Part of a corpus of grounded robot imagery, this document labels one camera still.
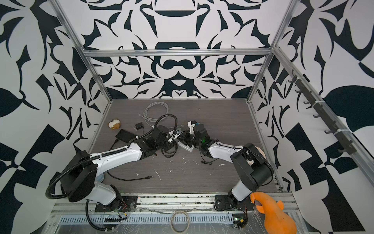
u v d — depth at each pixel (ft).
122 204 2.39
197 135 2.35
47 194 1.27
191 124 2.77
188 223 2.24
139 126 3.37
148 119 3.53
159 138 2.14
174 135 2.35
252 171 1.49
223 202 2.44
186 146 3.00
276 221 2.08
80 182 1.38
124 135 3.27
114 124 3.35
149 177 2.71
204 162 2.86
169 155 2.82
